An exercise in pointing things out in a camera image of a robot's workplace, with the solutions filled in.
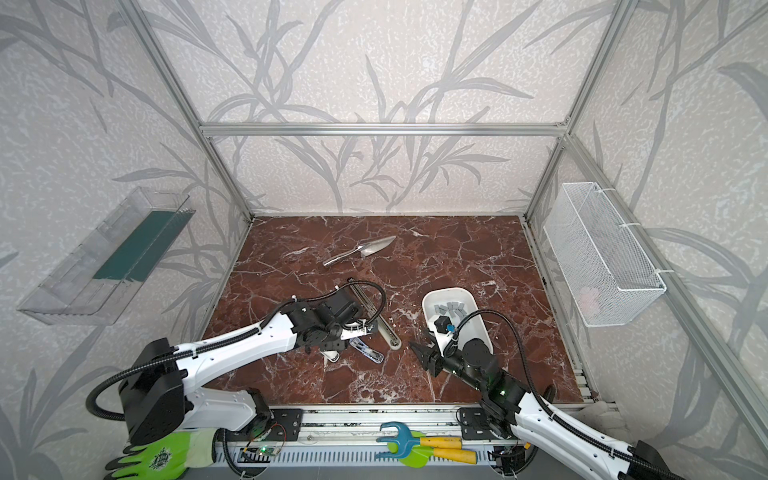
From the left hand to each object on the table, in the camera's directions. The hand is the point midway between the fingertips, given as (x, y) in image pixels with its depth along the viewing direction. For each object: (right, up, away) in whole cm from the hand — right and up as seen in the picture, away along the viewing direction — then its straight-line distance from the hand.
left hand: (345, 317), depth 84 cm
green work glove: (-39, -29, -15) cm, 51 cm away
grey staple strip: (+33, 0, +10) cm, 34 cm away
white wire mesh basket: (+59, +16, -22) cm, 65 cm away
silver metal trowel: (+3, +19, +25) cm, 31 cm away
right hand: (+20, -1, -6) cm, 21 cm away
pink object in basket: (+62, +7, -10) cm, 64 cm away
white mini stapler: (-4, -10, -1) cm, 11 cm away
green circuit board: (-16, -29, -13) cm, 35 cm away
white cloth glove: (+67, -23, -10) cm, 72 cm away
